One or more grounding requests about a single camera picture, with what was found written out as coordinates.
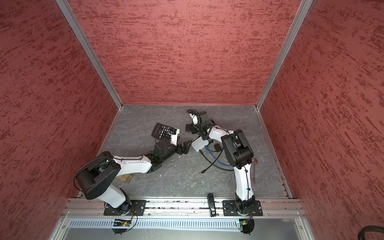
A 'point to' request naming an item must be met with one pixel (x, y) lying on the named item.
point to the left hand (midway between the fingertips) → (186, 141)
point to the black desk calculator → (162, 132)
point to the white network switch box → (199, 143)
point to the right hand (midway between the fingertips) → (190, 127)
